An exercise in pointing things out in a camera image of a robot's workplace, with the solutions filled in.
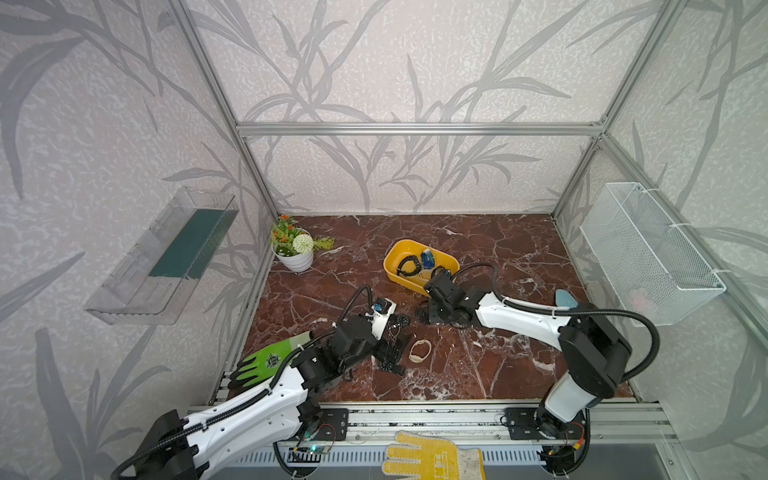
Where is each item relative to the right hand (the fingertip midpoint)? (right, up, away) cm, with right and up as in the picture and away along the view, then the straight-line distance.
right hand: (431, 310), depth 90 cm
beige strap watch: (-5, -12, -7) cm, 15 cm away
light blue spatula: (+44, +2, +7) cm, 45 cm away
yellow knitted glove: (0, -30, -20) cm, 37 cm away
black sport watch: (+4, +4, -27) cm, 27 cm away
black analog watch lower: (-12, -14, -7) cm, 20 cm away
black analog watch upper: (-10, -4, +1) cm, 11 cm away
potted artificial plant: (-43, +19, +3) cm, 47 cm away
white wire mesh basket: (+45, +14, -27) cm, 55 cm away
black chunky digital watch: (-6, +10, +13) cm, 17 cm away
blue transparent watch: (0, +14, +10) cm, 18 cm away
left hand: (-10, -2, -13) cm, 16 cm away
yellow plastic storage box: (-5, +13, +13) cm, 19 cm away
